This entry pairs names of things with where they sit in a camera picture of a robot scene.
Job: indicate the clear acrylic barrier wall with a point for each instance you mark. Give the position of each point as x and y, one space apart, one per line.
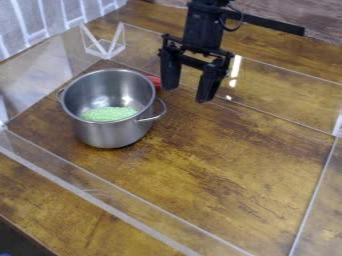
231 178

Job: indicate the silver metal pot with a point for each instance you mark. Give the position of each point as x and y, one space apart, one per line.
111 88

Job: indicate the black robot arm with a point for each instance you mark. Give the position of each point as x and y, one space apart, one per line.
198 49

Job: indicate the clear acrylic corner bracket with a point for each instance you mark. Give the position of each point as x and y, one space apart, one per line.
102 48

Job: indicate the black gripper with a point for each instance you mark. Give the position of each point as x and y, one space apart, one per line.
196 49

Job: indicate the black wall strip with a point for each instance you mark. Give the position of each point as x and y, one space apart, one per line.
269 23

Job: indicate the small red object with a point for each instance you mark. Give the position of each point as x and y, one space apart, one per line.
155 81

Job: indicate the green textured object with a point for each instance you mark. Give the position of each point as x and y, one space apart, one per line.
108 114

